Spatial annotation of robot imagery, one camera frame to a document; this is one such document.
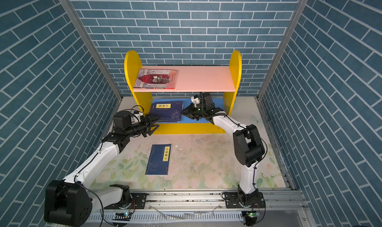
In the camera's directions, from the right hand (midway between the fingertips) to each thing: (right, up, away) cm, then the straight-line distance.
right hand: (179, 111), depth 86 cm
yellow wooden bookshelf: (+2, +8, +13) cm, 15 cm away
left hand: (-9, -5, -9) cm, 13 cm away
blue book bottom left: (-13, -29, +1) cm, 32 cm away
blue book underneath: (-7, 0, +2) cm, 8 cm away
